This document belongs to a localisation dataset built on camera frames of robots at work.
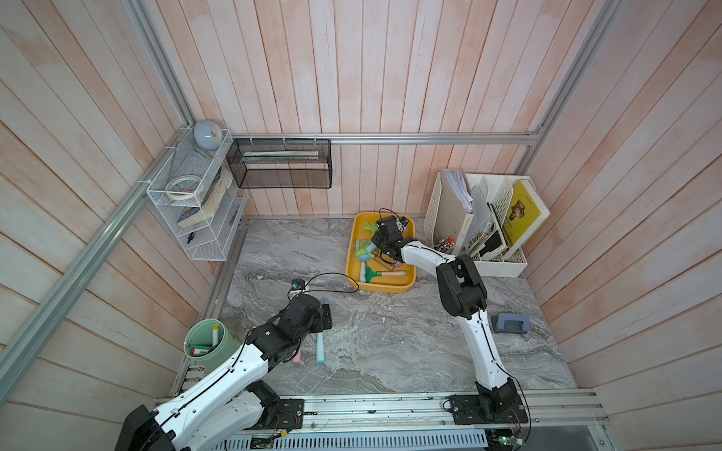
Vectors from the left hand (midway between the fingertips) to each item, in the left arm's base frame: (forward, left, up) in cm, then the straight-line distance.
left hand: (314, 313), depth 82 cm
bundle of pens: (+20, -41, +8) cm, 46 cm away
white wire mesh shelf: (+18, +31, +20) cm, 40 cm away
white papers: (+36, -46, +20) cm, 61 cm away
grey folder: (+29, -54, +12) cm, 62 cm away
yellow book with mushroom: (+31, -69, +12) cm, 76 cm away
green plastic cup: (-8, +30, -1) cm, 31 cm away
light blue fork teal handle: (-6, -2, -8) cm, 10 cm away
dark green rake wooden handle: (+21, -17, -10) cm, 29 cm away
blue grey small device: (+1, -62, -8) cm, 63 cm away
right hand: (+36, -20, -6) cm, 42 cm away
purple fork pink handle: (-10, +5, -8) cm, 14 cm away
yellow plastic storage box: (+23, -12, -9) cm, 28 cm away
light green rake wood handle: (+30, -15, -8) cm, 34 cm away
